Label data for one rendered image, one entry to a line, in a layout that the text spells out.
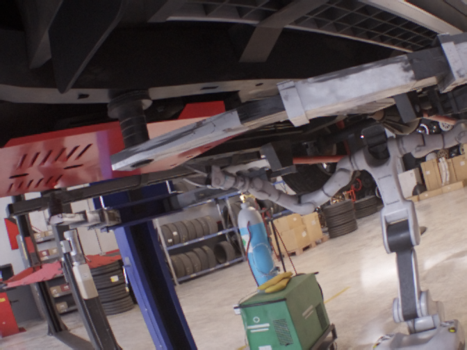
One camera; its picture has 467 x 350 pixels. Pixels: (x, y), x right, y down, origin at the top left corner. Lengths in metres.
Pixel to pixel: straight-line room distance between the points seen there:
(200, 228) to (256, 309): 8.35
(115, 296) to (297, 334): 5.97
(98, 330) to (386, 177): 3.62
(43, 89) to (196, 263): 10.15
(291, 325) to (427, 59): 2.25
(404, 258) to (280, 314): 0.97
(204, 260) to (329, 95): 10.32
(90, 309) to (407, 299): 3.51
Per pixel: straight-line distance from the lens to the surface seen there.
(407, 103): 1.89
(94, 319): 4.84
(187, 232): 10.86
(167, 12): 0.57
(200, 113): 1.21
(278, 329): 2.87
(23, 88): 0.86
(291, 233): 10.09
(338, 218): 10.90
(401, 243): 2.22
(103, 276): 8.38
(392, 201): 2.22
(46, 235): 10.12
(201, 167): 2.05
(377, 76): 0.80
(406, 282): 2.28
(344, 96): 0.79
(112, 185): 2.32
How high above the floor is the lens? 1.35
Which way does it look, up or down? 4 degrees up
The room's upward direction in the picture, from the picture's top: 16 degrees counter-clockwise
